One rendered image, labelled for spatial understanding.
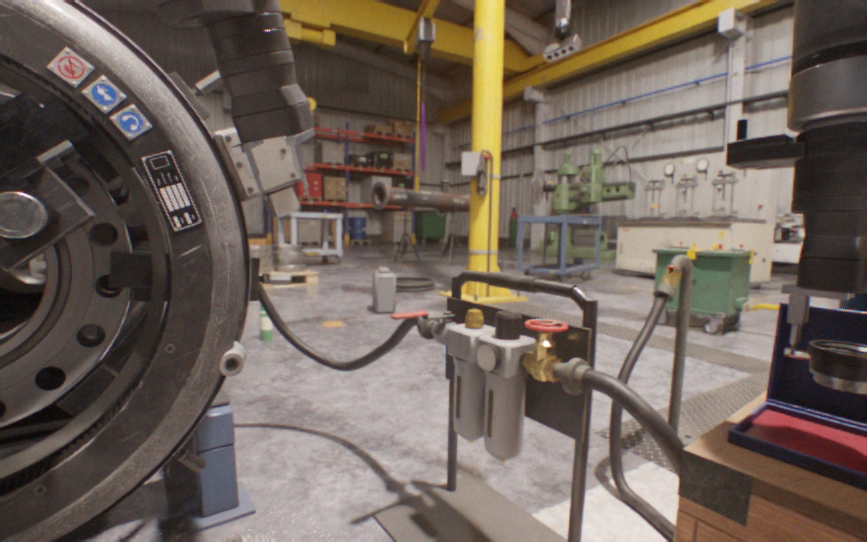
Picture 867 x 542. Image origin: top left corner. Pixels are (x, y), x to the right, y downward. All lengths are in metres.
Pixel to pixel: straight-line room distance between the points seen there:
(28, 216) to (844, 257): 0.72
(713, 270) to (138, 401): 3.09
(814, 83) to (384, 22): 13.00
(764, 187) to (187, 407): 6.29
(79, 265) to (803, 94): 0.87
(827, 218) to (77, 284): 0.88
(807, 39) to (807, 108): 0.06
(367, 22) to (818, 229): 12.85
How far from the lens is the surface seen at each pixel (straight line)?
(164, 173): 0.65
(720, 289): 3.25
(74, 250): 0.77
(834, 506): 0.44
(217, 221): 0.65
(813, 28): 0.49
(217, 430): 1.09
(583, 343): 0.76
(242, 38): 0.47
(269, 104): 0.48
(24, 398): 0.82
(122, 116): 0.66
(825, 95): 0.47
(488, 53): 4.26
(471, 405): 0.89
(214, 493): 1.16
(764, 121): 11.43
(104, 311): 0.78
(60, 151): 0.63
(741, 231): 6.02
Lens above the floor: 0.66
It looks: 6 degrees down
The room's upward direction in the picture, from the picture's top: 1 degrees clockwise
